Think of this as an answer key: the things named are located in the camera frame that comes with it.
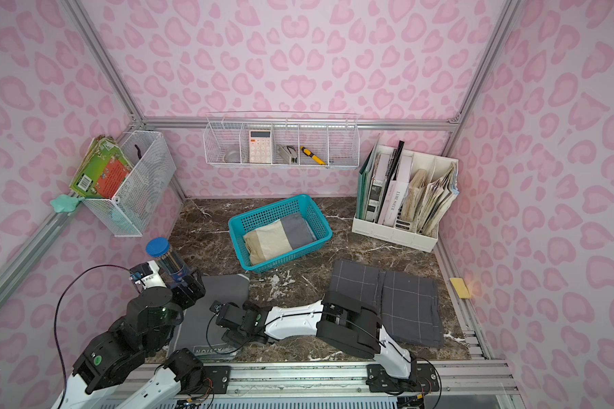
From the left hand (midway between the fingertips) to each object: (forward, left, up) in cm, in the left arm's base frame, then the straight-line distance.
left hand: (187, 274), depth 68 cm
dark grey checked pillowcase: (+10, -50, -25) cm, 57 cm away
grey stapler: (+49, -24, +3) cm, 55 cm away
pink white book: (+33, -63, -5) cm, 71 cm away
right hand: (-5, -8, -25) cm, 26 cm away
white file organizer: (+39, -57, -1) cm, 69 cm away
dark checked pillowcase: (0, -65, -25) cm, 70 cm away
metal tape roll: (+47, -3, +3) cm, 47 cm away
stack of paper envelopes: (+32, -75, -7) cm, 81 cm away
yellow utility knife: (+49, -33, +1) cm, 59 cm away
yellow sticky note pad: (+9, -88, -29) cm, 93 cm away
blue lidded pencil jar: (+12, +15, -6) cm, 20 cm away
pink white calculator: (+49, -13, +5) cm, 51 cm away
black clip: (+44, +28, +7) cm, 53 cm away
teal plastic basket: (+33, -6, -19) cm, 39 cm away
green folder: (+35, -50, +4) cm, 61 cm away
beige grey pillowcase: (+28, -18, -24) cm, 42 cm away
